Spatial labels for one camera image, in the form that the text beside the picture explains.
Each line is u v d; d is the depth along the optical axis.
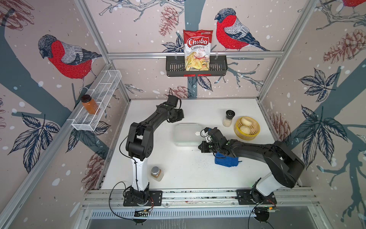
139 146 0.53
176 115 0.85
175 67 0.94
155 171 0.73
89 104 0.66
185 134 0.97
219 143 0.70
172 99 0.79
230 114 0.97
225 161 0.84
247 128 0.95
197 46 0.85
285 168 0.45
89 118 0.71
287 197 0.76
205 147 0.78
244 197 0.73
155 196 0.73
